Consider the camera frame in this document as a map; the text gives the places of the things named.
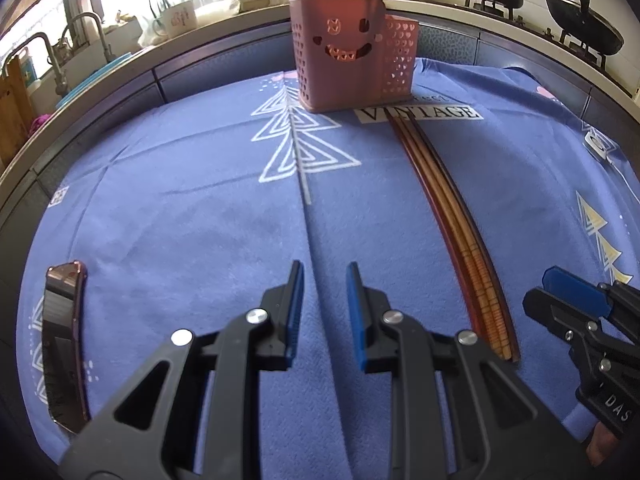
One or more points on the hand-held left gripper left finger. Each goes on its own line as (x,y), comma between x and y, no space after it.
(296,310)

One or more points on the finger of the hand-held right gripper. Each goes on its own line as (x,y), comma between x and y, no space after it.
(575,292)
(550,310)

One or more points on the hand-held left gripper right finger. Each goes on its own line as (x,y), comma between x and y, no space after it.
(356,320)

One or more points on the brown wooden chopstick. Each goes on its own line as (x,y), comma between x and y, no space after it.
(478,265)
(490,265)
(456,265)
(468,265)

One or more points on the pink plastic utensil holder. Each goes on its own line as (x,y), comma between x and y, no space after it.
(350,15)

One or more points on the person's right hand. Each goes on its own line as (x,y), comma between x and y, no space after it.
(602,447)

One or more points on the small white square device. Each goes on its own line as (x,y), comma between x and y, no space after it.
(597,144)

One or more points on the blue printed tablecloth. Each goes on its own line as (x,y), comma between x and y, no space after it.
(175,210)

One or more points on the dark maroon smartphone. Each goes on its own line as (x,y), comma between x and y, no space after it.
(62,350)

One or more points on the black gas stove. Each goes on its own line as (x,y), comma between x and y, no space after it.
(540,27)

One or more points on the black wok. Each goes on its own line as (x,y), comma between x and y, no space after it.
(585,25)

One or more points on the blue plastic basin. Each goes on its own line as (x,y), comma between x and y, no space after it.
(95,77)

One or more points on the white printed mug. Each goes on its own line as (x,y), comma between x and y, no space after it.
(177,20)

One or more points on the clear plastic bag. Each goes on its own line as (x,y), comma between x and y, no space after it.
(215,5)

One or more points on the magenta cloth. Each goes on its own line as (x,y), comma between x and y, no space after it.
(40,122)

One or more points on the steel kitchen faucet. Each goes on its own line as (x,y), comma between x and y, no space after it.
(57,70)
(102,40)

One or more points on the green onion stalks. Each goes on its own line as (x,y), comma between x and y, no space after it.
(160,2)

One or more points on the wooden cutting board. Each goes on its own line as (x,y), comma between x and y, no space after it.
(15,110)

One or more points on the teal dish soap bottle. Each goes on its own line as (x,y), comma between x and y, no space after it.
(27,67)

